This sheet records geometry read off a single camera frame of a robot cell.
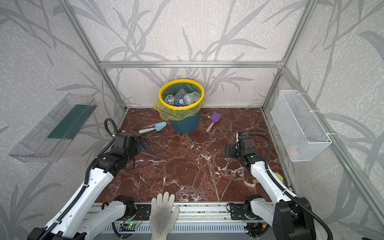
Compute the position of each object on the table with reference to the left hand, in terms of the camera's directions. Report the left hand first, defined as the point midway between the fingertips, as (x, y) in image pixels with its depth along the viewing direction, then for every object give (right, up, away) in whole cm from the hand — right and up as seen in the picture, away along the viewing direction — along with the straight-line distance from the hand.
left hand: (142, 139), depth 78 cm
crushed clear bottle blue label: (+19, +20, +5) cm, 28 cm away
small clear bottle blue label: (+13, +22, +5) cm, 26 cm away
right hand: (+50, -4, +10) cm, 51 cm away
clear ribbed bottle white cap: (+25, +22, +2) cm, 34 cm away
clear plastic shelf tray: (-36, +2, -13) cm, 38 cm away
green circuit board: (-2, -40, -8) cm, 41 cm away
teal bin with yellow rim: (+19, +27, +16) cm, 36 cm away
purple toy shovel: (+42, +12, +37) cm, 57 cm away
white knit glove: (+12, -38, -5) cm, 40 cm away
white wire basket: (+73, +4, -16) cm, 75 cm away
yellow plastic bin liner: (+11, +14, +7) cm, 20 cm away
